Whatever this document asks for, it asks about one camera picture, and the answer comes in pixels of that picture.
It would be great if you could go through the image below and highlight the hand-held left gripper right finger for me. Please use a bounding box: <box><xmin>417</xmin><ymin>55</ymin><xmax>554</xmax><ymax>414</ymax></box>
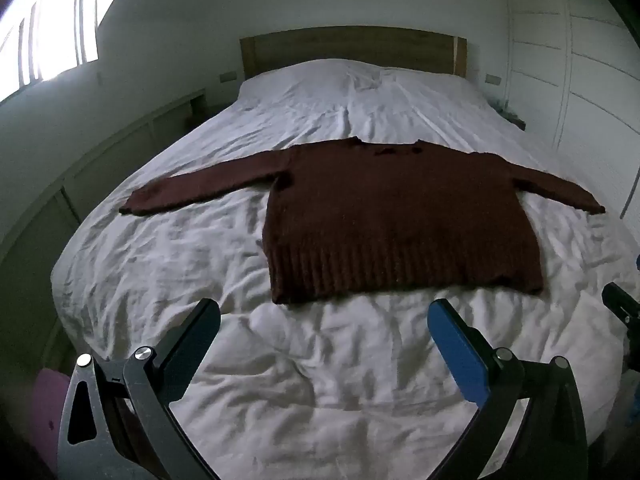
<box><xmin>427</xmin><ymin>298</ymin><xmax>589</xmax><ymax>480</ymax></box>

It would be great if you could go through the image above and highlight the bedside table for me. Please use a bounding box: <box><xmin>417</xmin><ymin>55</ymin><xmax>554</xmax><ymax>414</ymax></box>
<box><xmin>492</xmin><ymin>102</ymin><xmax>527</xmax><ymax>132</ymax></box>

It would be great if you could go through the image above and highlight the low white wall cabinet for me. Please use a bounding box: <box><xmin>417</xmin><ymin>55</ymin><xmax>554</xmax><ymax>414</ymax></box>
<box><xmin>0</xmin><ymin>89</ymin><xmax>209</xmax><ymax>361</ymax></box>

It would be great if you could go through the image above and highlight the dark red knitted sweater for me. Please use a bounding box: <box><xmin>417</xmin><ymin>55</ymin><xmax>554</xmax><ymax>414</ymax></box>
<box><xmin>120</xmin><ymin>136</ymin><xmax>607</xmax><ymax>307</ymax></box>

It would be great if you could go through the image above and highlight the white wardrobe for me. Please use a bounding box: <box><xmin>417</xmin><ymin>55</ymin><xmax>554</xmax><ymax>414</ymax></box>
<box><xmin>504</xmin><ymin>0</ymin><xmax>640</xmax><ymax>221</ymax></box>

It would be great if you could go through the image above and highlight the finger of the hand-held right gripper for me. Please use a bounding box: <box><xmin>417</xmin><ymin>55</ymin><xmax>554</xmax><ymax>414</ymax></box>
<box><xmin>601</xmin><ymin>282</ymin><xmax>640</xmax><ymax>335</ymax></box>

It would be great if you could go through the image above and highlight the pink object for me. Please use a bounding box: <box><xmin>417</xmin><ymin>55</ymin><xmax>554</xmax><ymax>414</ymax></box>
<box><xmin>30</xmin><ymin>368</ymin><xmax>71</xmax><ymax>462</ymax></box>

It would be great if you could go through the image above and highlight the window with blinds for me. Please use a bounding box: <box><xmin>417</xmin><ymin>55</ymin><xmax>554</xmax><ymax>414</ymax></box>
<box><xmin>0</xmin><ymin>0</ymin><xmax>147</xmax><ymax>104</ymax></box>

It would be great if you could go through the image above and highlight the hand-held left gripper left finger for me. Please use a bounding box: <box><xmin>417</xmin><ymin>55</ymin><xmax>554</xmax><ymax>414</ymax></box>
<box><xmin>57</xmin><ymin>298</ymin><xmax>221</xmax><ymax>480</ymax></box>

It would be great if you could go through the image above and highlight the wooden headboard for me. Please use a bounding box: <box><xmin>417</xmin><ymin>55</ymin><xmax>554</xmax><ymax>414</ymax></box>
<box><xmin>239</xmin><ymin>26</ymin><xmax>468</xmax><ymax>81</ymax></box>

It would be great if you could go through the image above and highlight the bed with white duvet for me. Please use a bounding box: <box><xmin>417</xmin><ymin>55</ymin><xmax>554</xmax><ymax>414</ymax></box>
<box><xmin>50</xmin><ymin>58</ymin><xmax>640</xmax><ymax>476</ymax></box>

